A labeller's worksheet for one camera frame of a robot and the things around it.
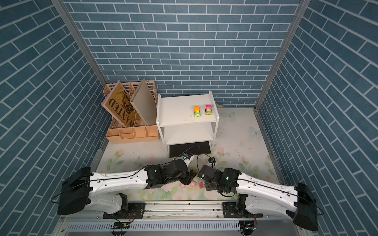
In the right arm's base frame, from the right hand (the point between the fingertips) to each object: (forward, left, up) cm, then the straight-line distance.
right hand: (208, 184), depth 77 cm
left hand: (+3, +7, +4) cm, 9 cm away
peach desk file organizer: (+33, +49, -3) cm, 59 cm away
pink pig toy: (-1, +14, -5) cm, 15 cm away
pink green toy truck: (+1, +4, -5) cm, 6 cm away
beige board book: (+46, +46, +13) cm, 67 cm away
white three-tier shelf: (+20, +10, +29) cm, 37 cm away
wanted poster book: (+40, +60, +17) cm, 74 cm away
